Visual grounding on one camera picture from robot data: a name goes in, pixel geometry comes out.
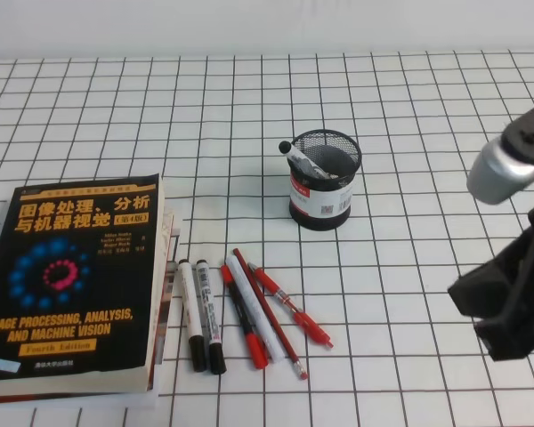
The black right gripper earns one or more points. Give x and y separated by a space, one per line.
500 293

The white marker black cap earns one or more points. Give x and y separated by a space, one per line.
190 303

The black mesh pen holder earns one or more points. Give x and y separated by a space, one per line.
317 204

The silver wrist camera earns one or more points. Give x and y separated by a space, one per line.
505 164

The dark red pencil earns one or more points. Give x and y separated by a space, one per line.
298 366

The black pen red cap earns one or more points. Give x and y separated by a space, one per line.
253 343

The white book under textbook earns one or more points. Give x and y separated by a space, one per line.
160 351

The black image processing textbook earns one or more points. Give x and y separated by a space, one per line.
87 204

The grey marker black cap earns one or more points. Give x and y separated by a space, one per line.
215 344

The white pen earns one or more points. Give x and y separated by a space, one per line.
255 309

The red gel pen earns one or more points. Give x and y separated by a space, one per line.
301 318

